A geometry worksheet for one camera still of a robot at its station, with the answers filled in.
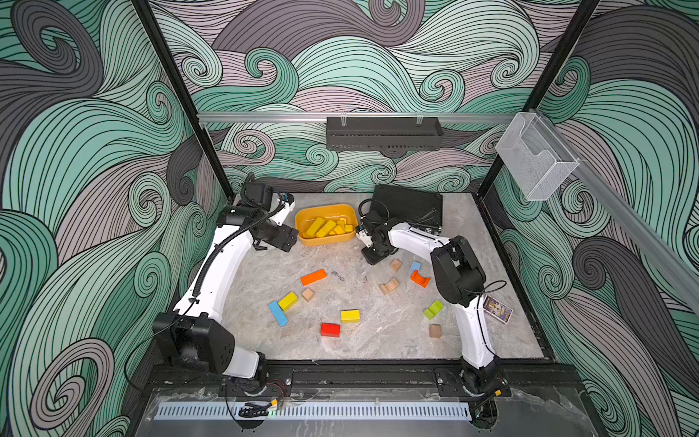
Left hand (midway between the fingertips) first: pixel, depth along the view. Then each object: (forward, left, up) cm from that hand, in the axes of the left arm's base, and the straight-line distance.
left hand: (279, 230), depth 79 cm
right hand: (+5, -29, -23) cm, 37 cm away
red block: (-22, -15, -21) cm, 34 cm away
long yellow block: (+14, -8, -17) cm, 23 cm away
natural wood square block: (0, -38, -21) cm, 43 cm away
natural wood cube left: (-11, -7, -21) cm, 25 cm away
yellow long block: (+14, -12, -17) cm, 25 cm away
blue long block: (-17, +2, -23) cm, 28 cm away
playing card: (-15, -69, -21) cm, 74 cm away
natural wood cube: (-21, -48, -23) cm, 57 cm away
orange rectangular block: (-4, -9, -22) cm, 24 cm away
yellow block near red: (-18, -22, -21) cm, 35 cm away
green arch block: (-16, -48, -21) cm, 55 cm away
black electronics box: (+28, -46, -19) cm, 57 cm away
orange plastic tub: (+24, -19, -21) cm, 37 cm away
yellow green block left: (-13, -1, -21) cm, 25 cm away
